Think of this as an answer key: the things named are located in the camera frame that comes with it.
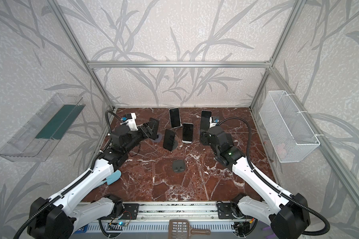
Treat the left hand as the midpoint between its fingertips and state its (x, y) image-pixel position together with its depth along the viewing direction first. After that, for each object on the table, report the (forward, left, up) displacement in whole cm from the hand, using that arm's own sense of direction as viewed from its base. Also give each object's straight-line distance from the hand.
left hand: (155, 119), depth 75 cm
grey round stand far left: (+7, +3, -28) cm, 29 cm away
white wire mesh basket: (-14, -60, +7) cm, 62 cm away
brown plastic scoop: (-44, -14, -27) cm, 54 cm away
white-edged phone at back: (+21, -7, -24) cm, 33 cm away
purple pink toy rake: (-47, -57, -28) cm, 79 cm away
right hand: (0, -27, -5) cm, 28 cm away
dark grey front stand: (-15, -12, -24) cm, 31 cm away
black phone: (+4, -4, -26) cm, 27 cm away
